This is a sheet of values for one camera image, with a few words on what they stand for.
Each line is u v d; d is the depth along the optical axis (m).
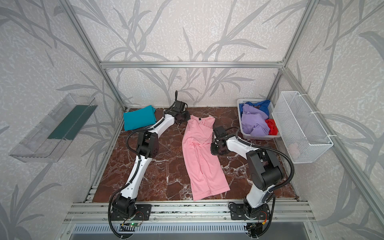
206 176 0.85
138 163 0.68
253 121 0.89
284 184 0.47
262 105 1.12
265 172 0.47
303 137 0.62
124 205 0.64
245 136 0.89
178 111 0.91
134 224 0.71
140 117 1.15
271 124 0.96
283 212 0.75
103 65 0.94
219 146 0.69
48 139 0.64
